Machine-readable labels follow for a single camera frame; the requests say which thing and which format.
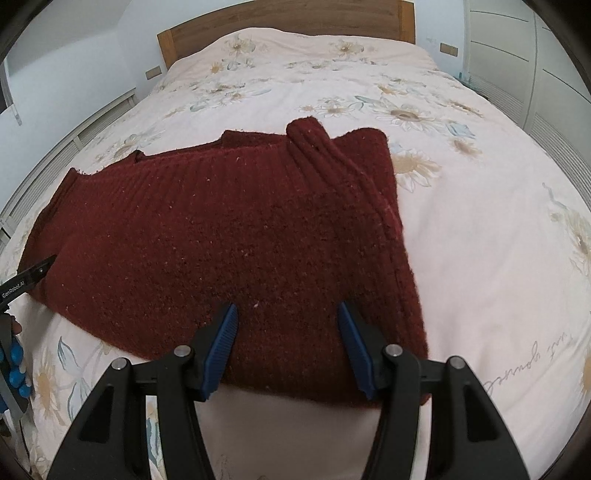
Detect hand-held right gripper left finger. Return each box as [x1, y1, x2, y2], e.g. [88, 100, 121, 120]
[46, 302, 240, 480]

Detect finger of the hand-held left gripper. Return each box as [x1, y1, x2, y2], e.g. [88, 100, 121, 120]
[17, 254, 59, 283]

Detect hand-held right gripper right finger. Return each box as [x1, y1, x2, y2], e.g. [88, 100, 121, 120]
[337, 302, 530, 480]

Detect dark red knitted sweater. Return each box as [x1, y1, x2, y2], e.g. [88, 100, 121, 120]
[21, 116, 430, 409]

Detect person's left hand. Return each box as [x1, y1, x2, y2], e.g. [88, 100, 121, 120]
[0, 320, 32, 414]

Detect wooden headboard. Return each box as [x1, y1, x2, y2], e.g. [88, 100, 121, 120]
[157, 0, 416, 71]

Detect white wardrobe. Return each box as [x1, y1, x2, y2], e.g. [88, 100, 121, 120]
[463, 0, 591, 188]

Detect window with white handle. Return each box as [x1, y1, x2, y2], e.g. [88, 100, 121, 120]
[0, 55, 23, 126]

